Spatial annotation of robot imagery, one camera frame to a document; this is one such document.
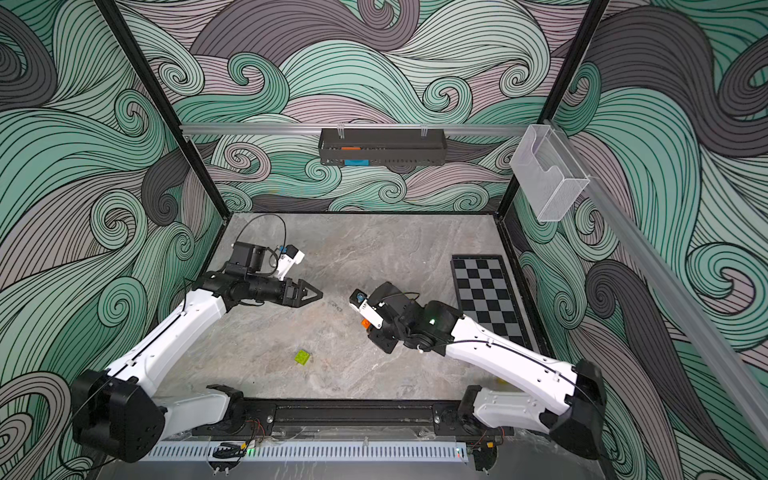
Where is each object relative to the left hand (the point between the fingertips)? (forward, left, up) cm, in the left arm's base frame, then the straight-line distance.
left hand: (312, 292), depth 76 cm
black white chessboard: (+8, -51, -15) cm, 54 cm away
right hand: (-7, -17, -3) cm, 19 cm away
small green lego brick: (-11, +4, -17) cm, 21 cm away
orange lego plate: (-12, -14, +7) cm, 20 cm away
